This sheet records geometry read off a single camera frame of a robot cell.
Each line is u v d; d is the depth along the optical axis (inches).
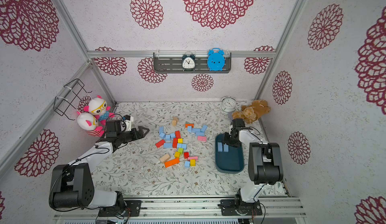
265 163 19.3
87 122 32.7
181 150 36.3
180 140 38.3
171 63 36.6
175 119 42.9
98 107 37.0
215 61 35.4
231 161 33.8
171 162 35.1
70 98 30.9
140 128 31.4
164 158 35.1
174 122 41.8
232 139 31.9
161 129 41.2
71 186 16.8
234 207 28.8
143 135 31.8
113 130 27.0
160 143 38.4
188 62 35.4
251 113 37.2
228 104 45.6
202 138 39.0
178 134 40.1
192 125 41.5
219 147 37.0
